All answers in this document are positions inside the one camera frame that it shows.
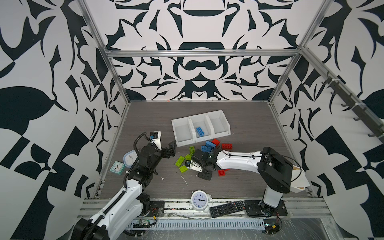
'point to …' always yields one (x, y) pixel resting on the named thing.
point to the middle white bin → (201, 121)
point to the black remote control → (227, 208)
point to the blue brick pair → (206, 149)
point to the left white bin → (183, 130)
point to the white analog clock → (199, 201)
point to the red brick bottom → (222, 172)
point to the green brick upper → (192, 150)
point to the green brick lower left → (183, 169)
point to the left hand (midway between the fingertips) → (167, 138)
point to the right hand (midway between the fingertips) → (202, 171)
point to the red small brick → (216, 142)
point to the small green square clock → (118, 167)
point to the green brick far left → (179, 161)
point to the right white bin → (219, 123)
